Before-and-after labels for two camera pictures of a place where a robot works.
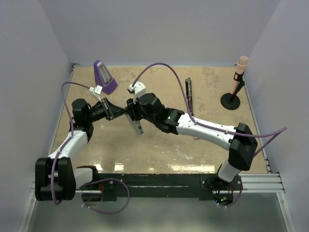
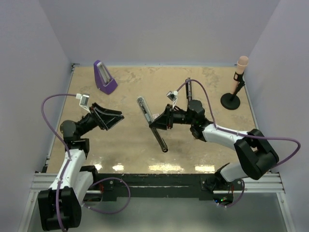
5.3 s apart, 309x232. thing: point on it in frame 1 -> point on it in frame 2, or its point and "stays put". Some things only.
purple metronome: (103, 78) stays put
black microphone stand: (231, 101) stays put
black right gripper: (132, 109) -> (169, 111)
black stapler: (188, 91) stays put
